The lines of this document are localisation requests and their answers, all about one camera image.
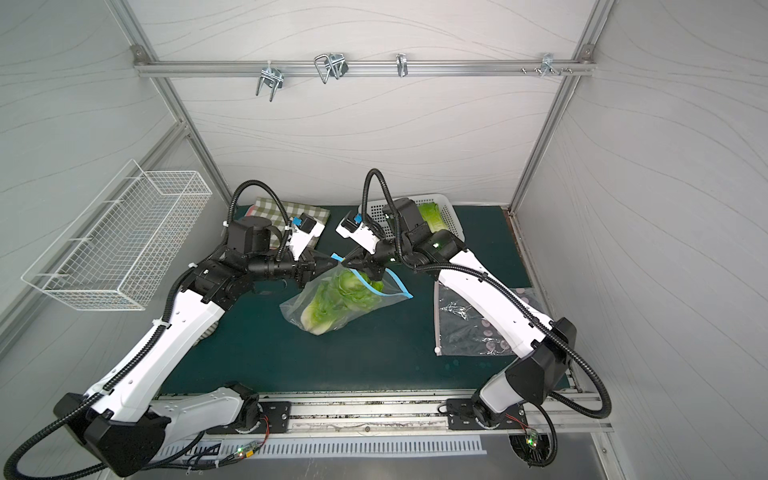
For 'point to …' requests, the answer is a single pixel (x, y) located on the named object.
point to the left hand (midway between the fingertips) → (333, 262)
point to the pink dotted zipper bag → (461, 330)
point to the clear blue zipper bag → (394, 292)
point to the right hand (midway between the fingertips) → (346, 258)
